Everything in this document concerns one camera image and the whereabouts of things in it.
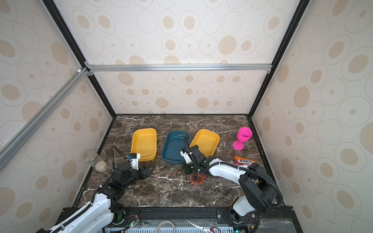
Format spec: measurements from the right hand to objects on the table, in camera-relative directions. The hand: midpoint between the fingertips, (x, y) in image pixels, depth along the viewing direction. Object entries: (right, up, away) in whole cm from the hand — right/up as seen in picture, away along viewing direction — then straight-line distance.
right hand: (182, 169), depth 85 cm
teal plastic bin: (-7, +14, +16) cm, 23 cm away
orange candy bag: (+38, +3, +6) cm, 39 cm away
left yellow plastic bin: (-27, +14, +15) cm, 34 cm away
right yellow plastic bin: (+17, +15, +17) cm, 29 cm away
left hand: (-14, +4, -5) cm, 15 cm away
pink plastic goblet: (+39, +21, +5) cm, 44 cm away
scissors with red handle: (+14, -25, -15) cm, 32 cm away
